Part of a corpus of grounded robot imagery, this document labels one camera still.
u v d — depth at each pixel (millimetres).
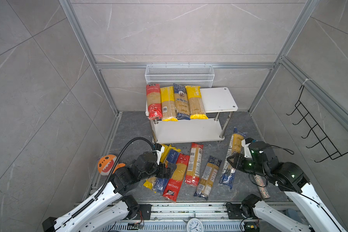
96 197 434
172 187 788
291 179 407
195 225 673
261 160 463
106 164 817
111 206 464
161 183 780
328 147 625
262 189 775
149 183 815
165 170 601
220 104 764
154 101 741
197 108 702
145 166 510
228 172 622
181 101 730
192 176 829
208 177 829
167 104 730
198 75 1032
